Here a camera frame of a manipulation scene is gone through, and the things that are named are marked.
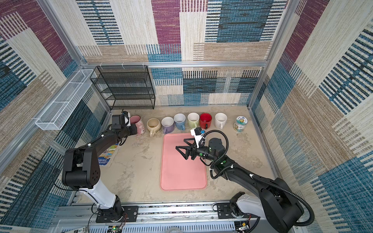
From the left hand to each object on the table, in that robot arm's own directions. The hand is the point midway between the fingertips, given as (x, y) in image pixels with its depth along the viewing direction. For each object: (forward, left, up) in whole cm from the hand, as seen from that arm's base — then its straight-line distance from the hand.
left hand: (135, 125), depth 96 cm
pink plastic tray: (-28, -27, -12) cm, 40 cm away
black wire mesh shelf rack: (+31, +13, +6) cm, 34 cm away
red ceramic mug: (+8, -47, -6) cm, 48 cm away
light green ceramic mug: (+8, -38, -4) cm, 39 cm away
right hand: (-22, -30, +10) cm, 39 cm away
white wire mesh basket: (-12, +30, +23) cm, 39 cm away
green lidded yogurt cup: (+3, -70, -2) cm, 70 cm away
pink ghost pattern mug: (+3, 0, +2) cm, 4 cm away
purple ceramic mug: (+7, -20, -7) cm, 22 cm away
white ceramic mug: (+6, -57, -3) cm, 58 cm away
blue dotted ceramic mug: (+8, -29, -4) cm, 30 cm away
